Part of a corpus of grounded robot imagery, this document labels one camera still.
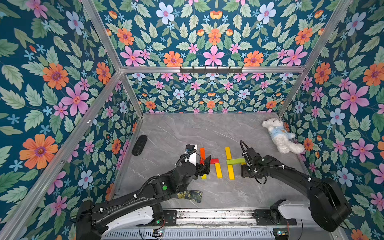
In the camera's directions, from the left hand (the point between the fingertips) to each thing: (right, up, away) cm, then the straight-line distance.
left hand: (205, 156), depth 70 cm
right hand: (+25, -12, +16) cm, 33 cm away
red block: (+6, -8, +23) cm, 25 cm away
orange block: (-1, -4, +30) cm, 31 cm away
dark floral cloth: (-6, -22, +8) cm, 25 cm away
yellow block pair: (+16, -3, +26) cm, 30 cm away
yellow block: (0, -16, +16) cm, 22 cm away
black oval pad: (-44, +2, +28) cm, 52 cm away
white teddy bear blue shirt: (+51, +7, +26) cm, 57 cm away
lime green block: (+19, -8, +23) cm, 30 cm away
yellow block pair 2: (+16, -13, +19) cm, 28 cm away
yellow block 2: (+8, -12, +18) cm, 24 cm away
